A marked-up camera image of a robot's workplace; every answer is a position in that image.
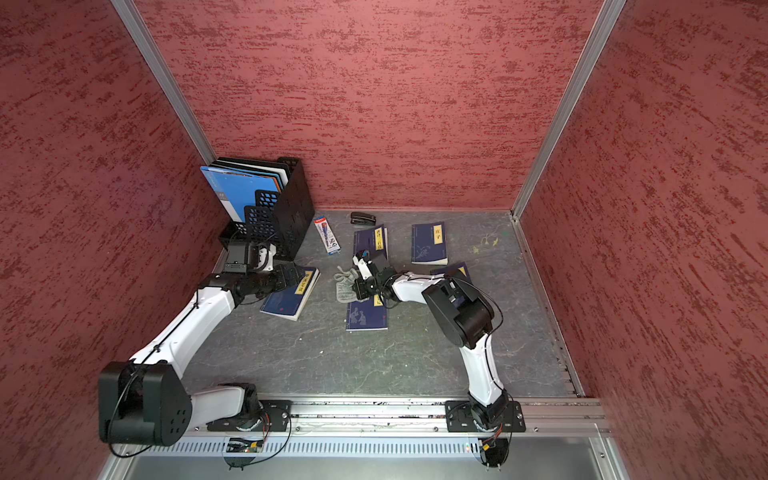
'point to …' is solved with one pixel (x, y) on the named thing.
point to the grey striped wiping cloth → (345, 292)
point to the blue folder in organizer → (238, 188)
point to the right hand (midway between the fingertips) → (358, 290)
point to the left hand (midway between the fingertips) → (291, 283)
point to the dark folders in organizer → (276, 170)
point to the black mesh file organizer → (278, 218)
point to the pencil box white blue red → (329, 241)
